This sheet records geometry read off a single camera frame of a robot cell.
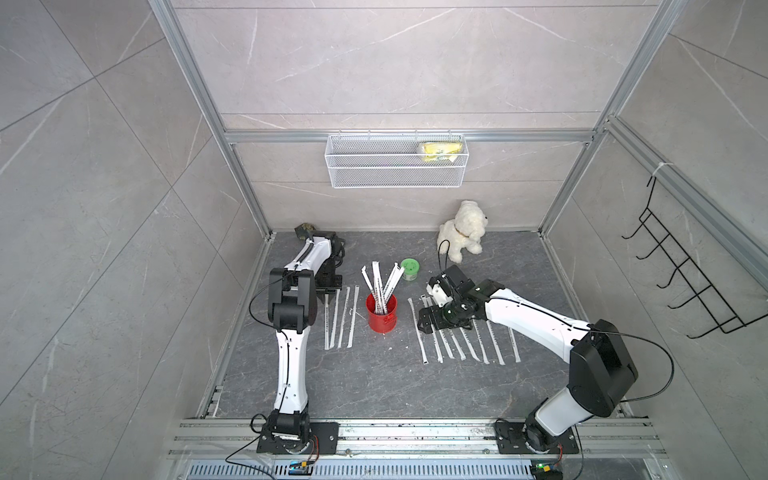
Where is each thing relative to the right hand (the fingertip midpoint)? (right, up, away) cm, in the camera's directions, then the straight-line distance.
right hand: (433, 323), depth 85 cm
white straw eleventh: (-30, 0, +10) cm, 32 cm away
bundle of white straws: (-15, +9, +3) cm, 18 cm away
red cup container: (-15, -1, +3) cm, 15 cm away
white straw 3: (+12, -9, +3) cm, 16 cm away
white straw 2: (+8, -8, +4) cm, 12 cm away
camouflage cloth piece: (-47, +30, +30) cm, 63 cm away
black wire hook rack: (+56, +11, -23) cm, 61 cm away
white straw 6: (-28, 0, +10) cm, 29 cm away
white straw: (-2, -11, +1) cm, 12 cm away
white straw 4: (+15, -8, +5) cm, 18 cm away
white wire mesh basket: (-12, +52, +16) cm, 56 cm away
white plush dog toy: (+13, +28, +15) cm, 34 cm away
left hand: (-33, +6, +14) cm, 36 cm away
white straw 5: (-24, +6, +16) cm, 30 cm away
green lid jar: (-5, +16, +17) cm, 24 cm away
